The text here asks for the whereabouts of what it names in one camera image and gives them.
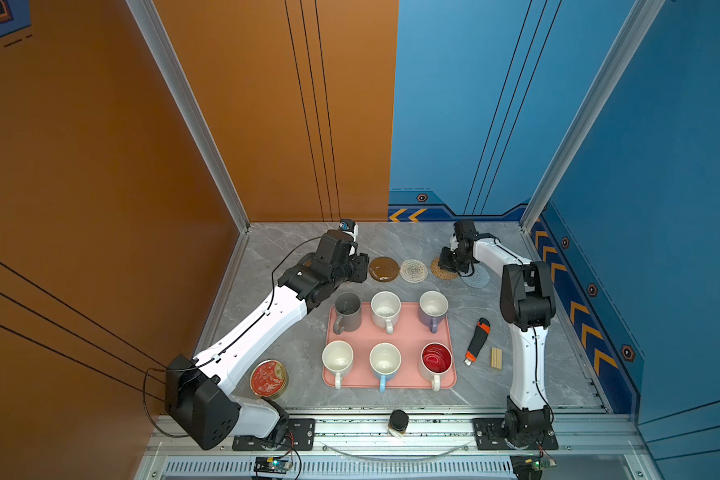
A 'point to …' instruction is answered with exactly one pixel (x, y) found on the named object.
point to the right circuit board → (528, 466)
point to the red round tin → (268, 378)
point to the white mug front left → (337, 358)
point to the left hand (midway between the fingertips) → (363, 255)
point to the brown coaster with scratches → (384, 269)
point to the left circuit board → (267, 465)
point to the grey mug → (348, 313)
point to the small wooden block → (496, 358)
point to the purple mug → (433, 307)
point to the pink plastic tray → (409, 335)
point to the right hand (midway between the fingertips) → (439, 265)
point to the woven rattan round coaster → (440, 273)
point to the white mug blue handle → (385, 360)
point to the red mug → (435, 362)
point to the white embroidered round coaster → (413, 271)
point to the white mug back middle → (385, 309)
